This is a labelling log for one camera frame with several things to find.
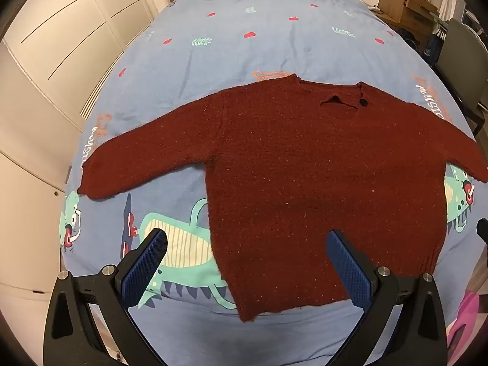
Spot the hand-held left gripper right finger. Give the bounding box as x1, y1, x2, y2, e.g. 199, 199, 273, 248
327, 229, 447, 366

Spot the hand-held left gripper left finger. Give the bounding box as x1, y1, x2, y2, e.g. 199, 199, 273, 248
44, 228, 169, 366

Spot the dark red knit sweater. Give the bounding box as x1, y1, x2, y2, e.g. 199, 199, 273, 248
77, 73, 488, 323

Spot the pink plastic thing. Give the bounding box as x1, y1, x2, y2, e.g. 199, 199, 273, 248
446, 290, 482, 366

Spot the grey chair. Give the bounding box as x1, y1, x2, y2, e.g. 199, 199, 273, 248
435, 17, 488, 137

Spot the dark blue bag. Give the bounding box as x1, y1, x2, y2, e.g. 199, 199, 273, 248
424, 32, 443, 64

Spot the white wardrobe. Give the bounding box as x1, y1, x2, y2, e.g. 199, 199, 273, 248
0, 0, 173, 351

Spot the printed blue bed sheet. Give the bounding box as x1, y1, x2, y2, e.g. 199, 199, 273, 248
59, 0, 482, 366

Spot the cardboard box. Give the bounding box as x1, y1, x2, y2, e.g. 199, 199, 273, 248
379, 0, 433, 34

